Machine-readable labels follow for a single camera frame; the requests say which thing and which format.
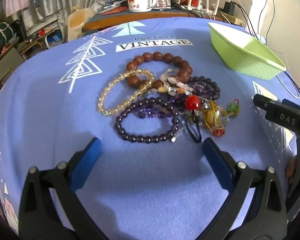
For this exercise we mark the blue shoe box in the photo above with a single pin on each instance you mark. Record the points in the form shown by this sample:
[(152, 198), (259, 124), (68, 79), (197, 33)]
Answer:
[(54, 38)]

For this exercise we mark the blue printed tablecloth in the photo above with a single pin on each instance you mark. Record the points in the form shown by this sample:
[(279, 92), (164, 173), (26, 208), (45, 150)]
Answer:
[(52, 120)]

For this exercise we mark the grey cardboard box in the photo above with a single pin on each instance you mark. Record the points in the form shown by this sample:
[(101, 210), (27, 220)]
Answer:
[(6, 65)]

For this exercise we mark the red envelope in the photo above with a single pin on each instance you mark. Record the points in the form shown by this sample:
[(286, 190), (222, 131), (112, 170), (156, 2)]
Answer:
[(115, 11)]

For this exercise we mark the green bundled bag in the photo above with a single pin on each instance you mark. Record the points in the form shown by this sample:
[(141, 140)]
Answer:
[(0, 37)]

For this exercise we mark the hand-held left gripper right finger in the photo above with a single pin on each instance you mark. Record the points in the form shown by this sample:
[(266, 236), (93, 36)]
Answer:
[(215, 157)]

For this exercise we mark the person's right hand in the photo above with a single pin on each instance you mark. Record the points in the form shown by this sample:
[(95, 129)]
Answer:
[(290, 170)]

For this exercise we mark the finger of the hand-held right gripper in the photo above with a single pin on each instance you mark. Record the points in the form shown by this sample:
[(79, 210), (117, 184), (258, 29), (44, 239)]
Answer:
[(277, 113), (295, 106)]

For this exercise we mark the wooden table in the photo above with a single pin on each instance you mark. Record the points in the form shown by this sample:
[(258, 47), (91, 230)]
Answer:
[(130, 20)]

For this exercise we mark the light green plastic bowl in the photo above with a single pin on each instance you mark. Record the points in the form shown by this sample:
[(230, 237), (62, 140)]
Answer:
[(242, 52)]

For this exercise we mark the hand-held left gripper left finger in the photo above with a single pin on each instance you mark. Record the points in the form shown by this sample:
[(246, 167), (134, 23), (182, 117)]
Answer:
[(88, 155)]

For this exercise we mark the snack packet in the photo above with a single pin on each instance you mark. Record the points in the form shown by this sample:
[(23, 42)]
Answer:
[(163, 2)]

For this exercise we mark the black power adapter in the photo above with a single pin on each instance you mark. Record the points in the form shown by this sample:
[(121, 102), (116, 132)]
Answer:
[(229, 7)]

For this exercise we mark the beige plastic bin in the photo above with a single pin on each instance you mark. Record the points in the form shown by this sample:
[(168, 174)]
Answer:
[(78, 23)]

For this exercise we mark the white mug red star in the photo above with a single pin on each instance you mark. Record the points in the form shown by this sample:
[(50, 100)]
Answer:
[(138, 1)]

